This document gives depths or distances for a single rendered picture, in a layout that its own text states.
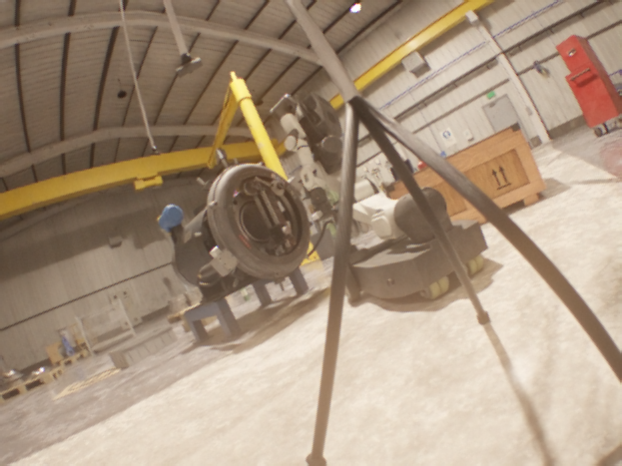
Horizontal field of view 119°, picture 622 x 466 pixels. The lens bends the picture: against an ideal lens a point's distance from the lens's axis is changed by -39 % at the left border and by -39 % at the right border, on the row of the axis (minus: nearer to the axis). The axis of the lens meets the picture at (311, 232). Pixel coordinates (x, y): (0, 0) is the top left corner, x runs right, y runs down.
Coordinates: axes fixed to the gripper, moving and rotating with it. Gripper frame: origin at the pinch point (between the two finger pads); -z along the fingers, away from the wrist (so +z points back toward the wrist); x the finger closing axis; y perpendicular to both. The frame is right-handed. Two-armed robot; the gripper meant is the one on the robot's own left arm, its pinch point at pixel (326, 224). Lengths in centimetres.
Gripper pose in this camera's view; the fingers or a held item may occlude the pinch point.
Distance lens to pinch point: 153.1
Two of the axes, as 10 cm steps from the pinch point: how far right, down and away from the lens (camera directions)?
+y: -5.9, 0.2, -8.1
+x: -7.6, 3.4, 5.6
